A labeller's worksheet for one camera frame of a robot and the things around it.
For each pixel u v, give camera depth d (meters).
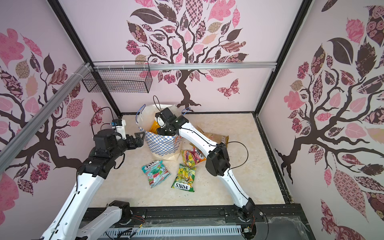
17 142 0.52
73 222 0.39
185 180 0.81
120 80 1.22
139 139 0.65
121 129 0.62
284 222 0.73
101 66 0.91
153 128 0.92
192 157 0.90
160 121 0.80
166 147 0.81
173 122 0.65
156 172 0.85
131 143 0.63
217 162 0.58
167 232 0.70
